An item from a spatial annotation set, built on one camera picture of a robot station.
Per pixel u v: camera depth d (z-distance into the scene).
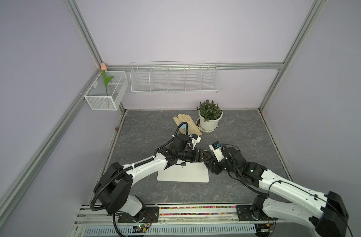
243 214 0.74
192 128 1.09
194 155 0.71
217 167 0.68
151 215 0.73
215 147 0.67
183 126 1.07
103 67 0.89
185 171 0.87
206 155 0.74
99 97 0.79
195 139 0.75
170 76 1.01
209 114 0.96
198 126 1.09
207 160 0.74
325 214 0.40
